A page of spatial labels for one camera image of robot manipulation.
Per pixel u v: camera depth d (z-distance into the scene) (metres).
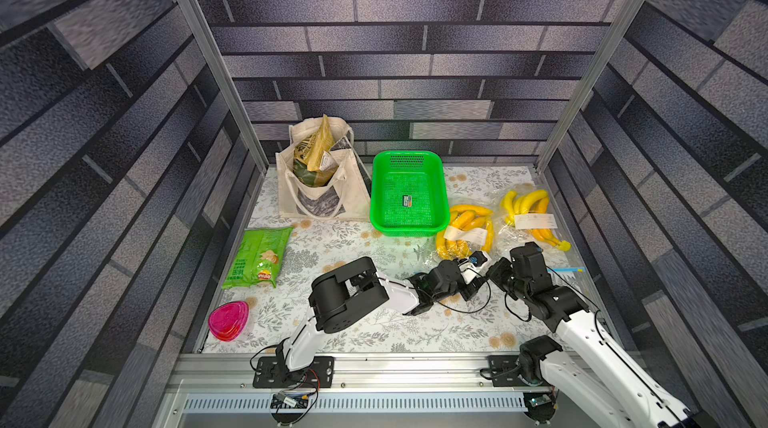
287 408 0.71
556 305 0.55
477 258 0.71
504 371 0.73
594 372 0.49
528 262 0.60
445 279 0.67
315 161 0.90
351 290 0.55
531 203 1.00
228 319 0.73
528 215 0.98
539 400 0.73
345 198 0.90
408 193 1.11
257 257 0.88
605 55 0.87
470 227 0.96
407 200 1.09
